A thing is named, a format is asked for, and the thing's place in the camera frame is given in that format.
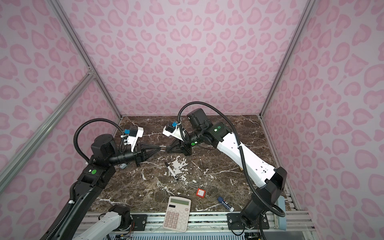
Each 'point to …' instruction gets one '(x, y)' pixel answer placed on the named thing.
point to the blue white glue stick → (225, 204)
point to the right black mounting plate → (234, 222)
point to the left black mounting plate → (139, 221)
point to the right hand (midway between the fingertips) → (170, 148)
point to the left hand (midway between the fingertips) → (159, 146)
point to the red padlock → (199, 192)
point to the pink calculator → (177, 213)
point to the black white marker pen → (171, 171)
